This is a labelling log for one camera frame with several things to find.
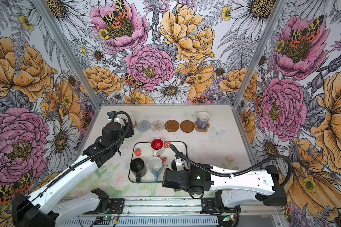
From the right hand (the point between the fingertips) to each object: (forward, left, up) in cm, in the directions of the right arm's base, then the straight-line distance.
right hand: (181, 184), depth 66 cm
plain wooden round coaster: (+45, -7, -15) cm, 48 cm away
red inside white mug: (+29, +14, -13) cm, 34 cm away
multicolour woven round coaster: (+47, +15, -16) cm, 51 cm away
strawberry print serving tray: (+26, +23, -15) cm, 38 cm away
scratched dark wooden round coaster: (+46, +4, -16) cm, 49 cm away
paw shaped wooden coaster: (+42, -16, -16) cm, 48 cm away
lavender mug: (+48, -19, -11) cm, 53 cm away
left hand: (+28, +28, +8) cm, 41 cm away
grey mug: (+13, +3, -9) cm, 16 cm away
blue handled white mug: (+14, +15, -12) cm, 24 cm away
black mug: (+14, +25, -13) cm, 32 cm away
